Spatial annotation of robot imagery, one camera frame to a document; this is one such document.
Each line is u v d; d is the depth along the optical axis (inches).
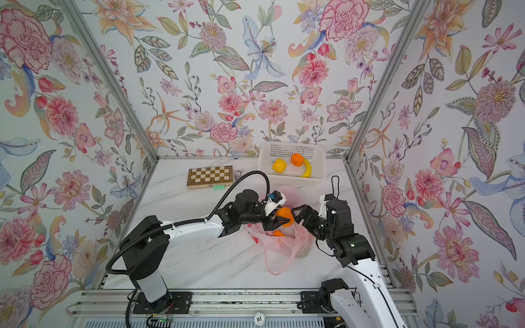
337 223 21.0
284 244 31.4
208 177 43.3
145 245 19.2
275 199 26.7
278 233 33.9
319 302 28.7
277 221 28.1
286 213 30.2
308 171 44.3
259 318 26.1
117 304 29.7
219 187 42.0
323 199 26.8
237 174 43.0
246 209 25.8
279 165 43.4
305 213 25.7
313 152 46.0
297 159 45.3
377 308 16.6
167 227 19.3
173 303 28.3
